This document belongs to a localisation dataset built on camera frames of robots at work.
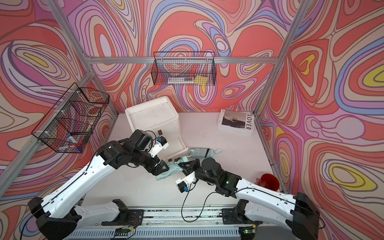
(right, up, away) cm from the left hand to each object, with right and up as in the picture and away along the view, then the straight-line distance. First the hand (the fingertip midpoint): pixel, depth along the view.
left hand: (164, 165), depth 67 cm
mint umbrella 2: (+18, +1, +27) cm, 33 cm away
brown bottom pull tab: (-1, -3, +21) cm, 21 cm away
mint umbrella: (+4, -1, -1) cm, 5 cm away
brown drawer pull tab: (-6, +14, +17) cm, 23 cm away
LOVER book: (+49, +21, +41) cm, 68 cm away
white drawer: (+2, +3, +27) cm, 27 cm away
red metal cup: (+52, -10, +8) cm, 54 cm away
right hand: (+8, -1, +4) cm, 9 cm away
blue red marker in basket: (-36, +10, -4) cm, 38 cm away
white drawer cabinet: (-7, +24, +19) cm, 31 cm away
